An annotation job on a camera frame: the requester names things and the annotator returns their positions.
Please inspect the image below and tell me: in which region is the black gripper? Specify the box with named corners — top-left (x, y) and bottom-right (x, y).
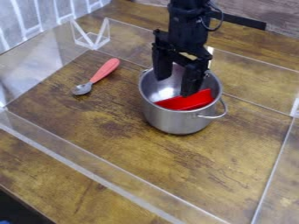
top-left (152, 0), bottom-right (212, 97)

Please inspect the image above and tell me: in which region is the red plastic block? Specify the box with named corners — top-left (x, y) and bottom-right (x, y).
top-left (155, 88), bottom-right (214, 110)

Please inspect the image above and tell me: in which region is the silver metal pot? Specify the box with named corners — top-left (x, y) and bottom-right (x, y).
top-left (138, 65), bottom-right (228, 135)

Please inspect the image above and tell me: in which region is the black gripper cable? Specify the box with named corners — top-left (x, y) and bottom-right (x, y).
top-left (196, 1), bottom-right (226, 32)

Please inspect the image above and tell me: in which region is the black wall strip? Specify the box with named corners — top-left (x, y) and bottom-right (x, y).
top-left (211, 11), bottom-right (267, 31)

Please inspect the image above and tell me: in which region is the clear acrylic triangle bracket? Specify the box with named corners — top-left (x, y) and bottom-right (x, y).
top-left (70, 18), bottom-right (110, 50)

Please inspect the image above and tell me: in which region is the spoon with red handle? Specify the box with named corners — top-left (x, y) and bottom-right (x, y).
top-left (71, 58), bottom-right (120, 95)

